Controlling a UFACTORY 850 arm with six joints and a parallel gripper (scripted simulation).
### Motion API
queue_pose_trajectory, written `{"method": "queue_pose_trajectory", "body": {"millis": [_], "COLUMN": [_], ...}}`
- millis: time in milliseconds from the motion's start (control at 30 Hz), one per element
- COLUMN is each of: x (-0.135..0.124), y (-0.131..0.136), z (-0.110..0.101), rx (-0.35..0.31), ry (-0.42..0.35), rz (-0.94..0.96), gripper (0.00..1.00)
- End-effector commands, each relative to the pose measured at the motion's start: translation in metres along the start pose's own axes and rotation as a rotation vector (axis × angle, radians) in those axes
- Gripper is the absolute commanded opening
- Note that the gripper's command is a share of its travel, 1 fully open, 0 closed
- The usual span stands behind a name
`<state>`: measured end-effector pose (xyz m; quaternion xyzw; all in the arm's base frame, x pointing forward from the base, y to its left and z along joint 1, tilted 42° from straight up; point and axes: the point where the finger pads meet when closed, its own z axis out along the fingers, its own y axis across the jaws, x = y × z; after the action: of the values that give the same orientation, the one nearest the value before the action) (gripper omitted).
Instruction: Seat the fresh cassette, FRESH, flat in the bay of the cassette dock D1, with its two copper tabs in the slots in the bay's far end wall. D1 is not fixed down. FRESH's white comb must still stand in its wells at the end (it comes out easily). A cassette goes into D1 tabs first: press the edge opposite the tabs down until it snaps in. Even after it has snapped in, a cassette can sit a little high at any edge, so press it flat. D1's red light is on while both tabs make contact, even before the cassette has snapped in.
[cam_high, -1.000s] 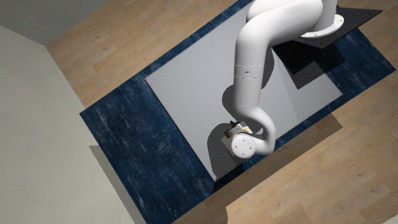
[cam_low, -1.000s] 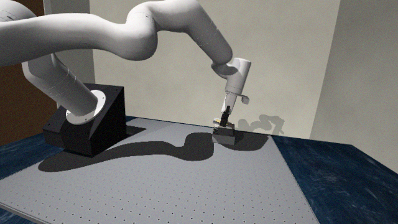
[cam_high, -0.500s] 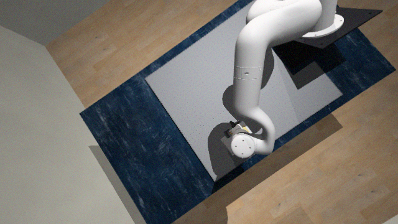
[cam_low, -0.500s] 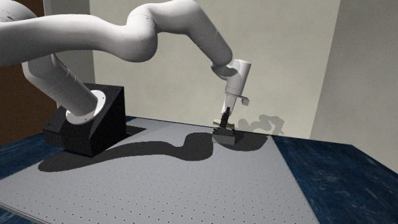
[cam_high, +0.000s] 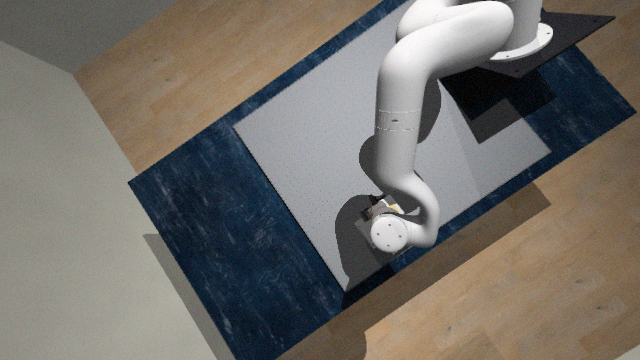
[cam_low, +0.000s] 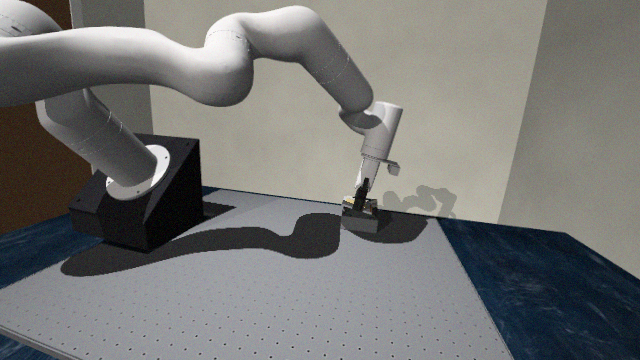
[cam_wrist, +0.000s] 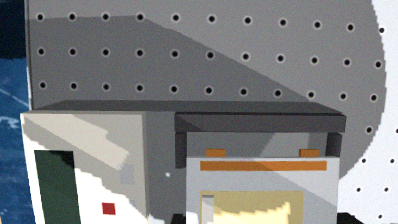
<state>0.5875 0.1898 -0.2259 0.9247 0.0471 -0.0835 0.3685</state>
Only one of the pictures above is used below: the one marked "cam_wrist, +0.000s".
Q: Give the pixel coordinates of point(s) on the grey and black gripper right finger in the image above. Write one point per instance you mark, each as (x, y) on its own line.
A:
(346, 218)

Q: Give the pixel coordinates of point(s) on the grey flat base plate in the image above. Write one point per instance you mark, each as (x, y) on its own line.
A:
(342, 54)

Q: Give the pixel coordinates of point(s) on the light grey rectangular cassette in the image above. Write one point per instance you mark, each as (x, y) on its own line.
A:
(264, 189)

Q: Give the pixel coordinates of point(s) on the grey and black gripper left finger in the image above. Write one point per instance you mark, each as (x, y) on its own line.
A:
(179, 219)

